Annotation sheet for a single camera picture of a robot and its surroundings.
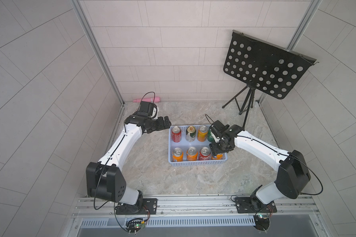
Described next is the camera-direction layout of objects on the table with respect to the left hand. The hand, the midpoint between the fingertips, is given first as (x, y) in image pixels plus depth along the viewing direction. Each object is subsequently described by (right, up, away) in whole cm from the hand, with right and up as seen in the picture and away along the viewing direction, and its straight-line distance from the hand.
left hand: (167, 123), depth 83 cm
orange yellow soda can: (+21, -7, +5) cm, 22 cm away
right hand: (+28, -16, +1) cm, 32 cm away
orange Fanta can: (+29, -18, -3) cm, 34 cm away
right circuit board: (+45, -45, -15) cm, 66 cm away
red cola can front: (+21, -17, -4) cm, 27 cm away
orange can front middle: (+14, -16, -4) cm, 22 cm away
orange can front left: (+6, -17, -4) cm, 18 cm away
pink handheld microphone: (-12, +17, +33) cm, 39 cm away
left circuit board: (-13, -46, -15) cm, 51 cm away
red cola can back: (+5, -7, +6) cm, 10 cm away
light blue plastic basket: (+12, -16, +15) cm, 25 cm away
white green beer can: (+13, -7, +4) cm, 15 cm away
